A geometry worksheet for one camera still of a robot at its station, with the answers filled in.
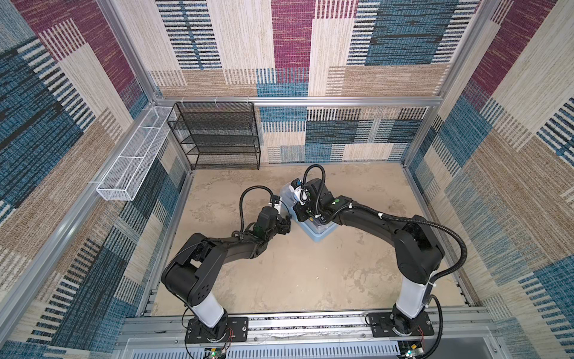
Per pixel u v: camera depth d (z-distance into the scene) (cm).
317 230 87
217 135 111
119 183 70
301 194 79
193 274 46
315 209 68
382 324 73
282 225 81
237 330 74
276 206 81
